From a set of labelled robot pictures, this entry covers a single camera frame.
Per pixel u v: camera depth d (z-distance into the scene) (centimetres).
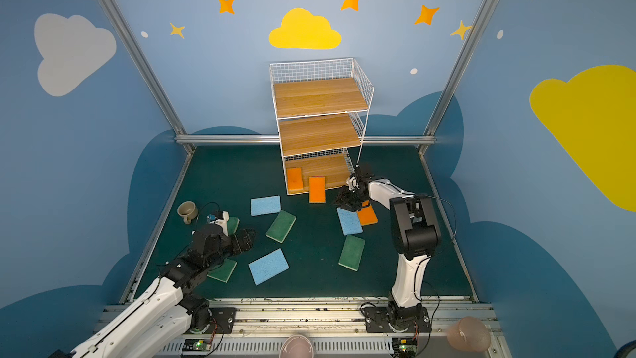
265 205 99
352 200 88
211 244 63
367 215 95
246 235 75
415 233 54
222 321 73
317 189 105
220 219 74
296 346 70
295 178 107
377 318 75
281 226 93
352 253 88
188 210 96
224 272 82
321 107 77
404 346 72
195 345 71
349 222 96
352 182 91
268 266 84
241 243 74
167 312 53
